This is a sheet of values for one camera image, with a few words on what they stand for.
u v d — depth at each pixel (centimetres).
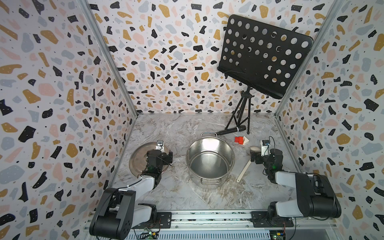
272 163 72
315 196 45
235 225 73
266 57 68
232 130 111
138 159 95
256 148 96
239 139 106
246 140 103
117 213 41
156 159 66
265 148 81
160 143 78
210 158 95
